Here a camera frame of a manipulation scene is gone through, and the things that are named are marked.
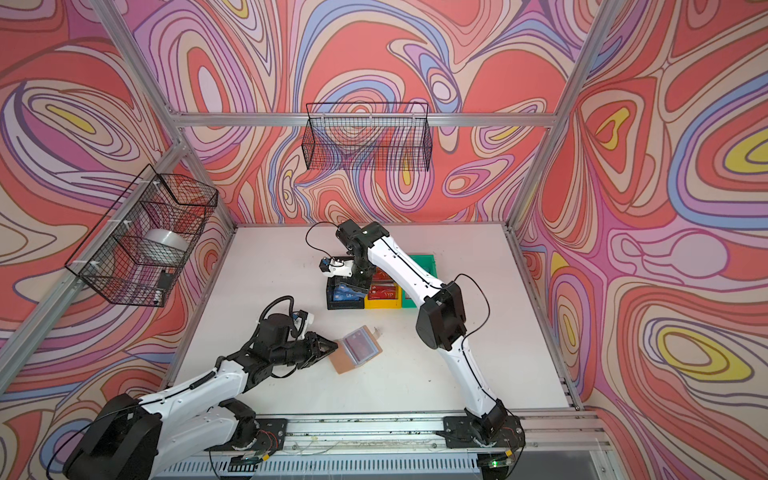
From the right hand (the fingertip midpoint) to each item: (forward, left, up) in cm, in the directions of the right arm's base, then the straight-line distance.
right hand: (363, 289), depth 88 cm
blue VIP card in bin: (+2, +7, -5) cm, 9 cm away
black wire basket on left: (+1, +56, +19) cm, 59 cm away
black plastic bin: (0, +10, -8) cm, 13 cm away
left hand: (-16, +7, -4) cm, 18 cm away
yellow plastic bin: (-1, -6, -7) cm, 10 cm away
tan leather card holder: (-15, +3, -10) cm, 18 cm away
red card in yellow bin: (+5, -5, -10) cm, 12 cm away
